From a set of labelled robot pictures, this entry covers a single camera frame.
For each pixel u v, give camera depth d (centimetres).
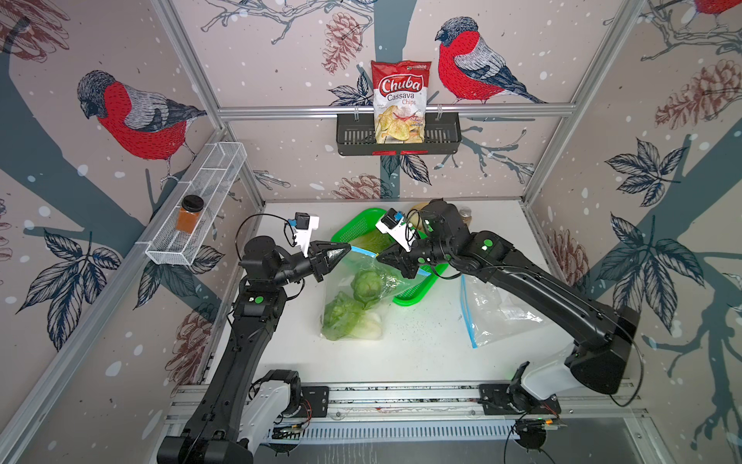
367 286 76
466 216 103
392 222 57
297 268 59
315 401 73
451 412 73
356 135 94
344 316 73
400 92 85
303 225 59
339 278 76
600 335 40
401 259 57
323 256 61
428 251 57
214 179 86
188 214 66
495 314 88
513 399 66
